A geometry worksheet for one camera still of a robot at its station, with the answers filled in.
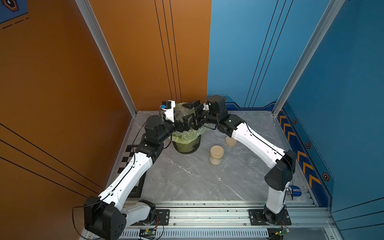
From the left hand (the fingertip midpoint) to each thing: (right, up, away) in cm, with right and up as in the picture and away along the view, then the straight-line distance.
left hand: (187, 111), depth 70 cm
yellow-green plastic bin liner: (0, -12, +7) cm, 14 cm away
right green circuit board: (+45, -57, 0) cm, 72 cm away
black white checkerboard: (-28, -42, +9) cm, 51 cm away
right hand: (-2, 0, +1) cm, 2 cm away
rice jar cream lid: (+16, -23, +14) cm, 31 cm away
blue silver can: (+58, -42, +9) cm, 72 cm away
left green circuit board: (-19, -59, +2) cm, 62 cm away
